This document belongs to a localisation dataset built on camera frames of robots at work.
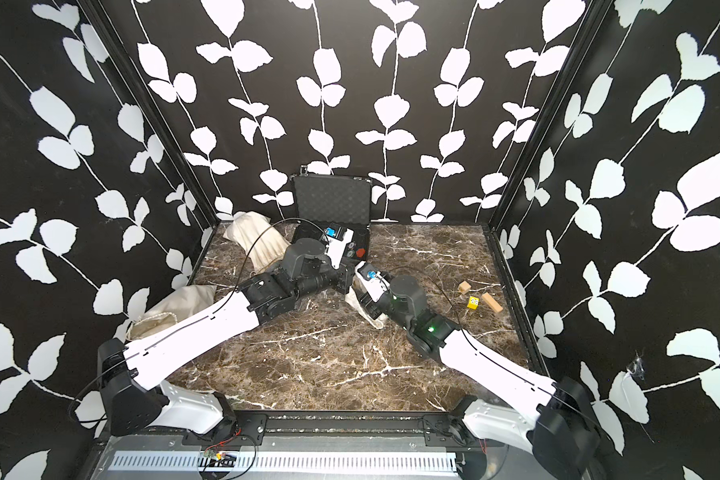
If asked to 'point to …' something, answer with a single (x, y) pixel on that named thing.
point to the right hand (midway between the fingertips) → (359, 275)
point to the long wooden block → (493, 304)
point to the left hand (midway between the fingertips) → (363, 259)
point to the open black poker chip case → (337, 199)
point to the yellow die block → (473, 302)
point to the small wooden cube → (464, 287)
